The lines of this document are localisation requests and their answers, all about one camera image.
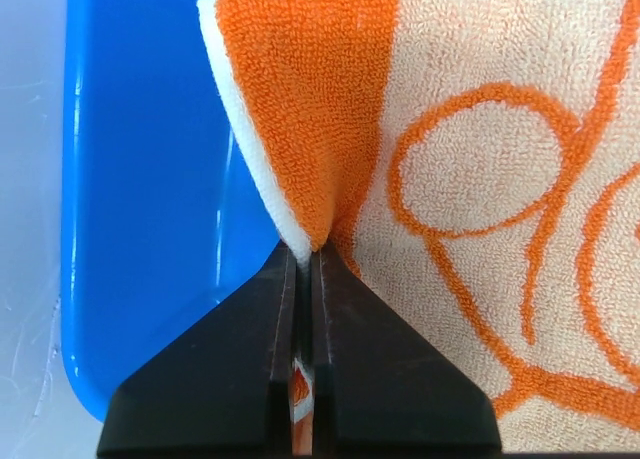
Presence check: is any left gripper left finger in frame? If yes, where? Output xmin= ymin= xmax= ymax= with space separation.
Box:
xmin=96 ymin=245 xmax=296 ymax=458

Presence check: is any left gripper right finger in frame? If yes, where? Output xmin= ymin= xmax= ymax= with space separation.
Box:
xmin=310 ymin=245 xmax=501 ymax=454

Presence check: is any orange cartoon towel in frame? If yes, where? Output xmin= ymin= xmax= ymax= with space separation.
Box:
xmin=197 ymin=0 xmax=639 ymax=452

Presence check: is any blue plastic bin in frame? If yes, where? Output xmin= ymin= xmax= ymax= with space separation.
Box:
xmin=61 ymin=0 xmax=279 ymax=419

